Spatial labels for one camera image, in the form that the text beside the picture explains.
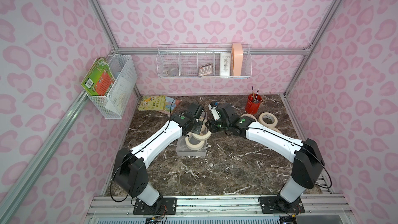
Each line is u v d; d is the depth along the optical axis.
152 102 1.15
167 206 0.73
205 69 0.95
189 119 0.59
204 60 1.01
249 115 1.06
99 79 0.72
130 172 0.42
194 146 0.90
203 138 0.80
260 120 1.02
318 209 0.72
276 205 0.65
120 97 0.82
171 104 1.14
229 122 0.62
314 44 0.90
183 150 0.92
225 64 0.93
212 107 0.75
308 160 0.44
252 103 1.03
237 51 0.81
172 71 0.93
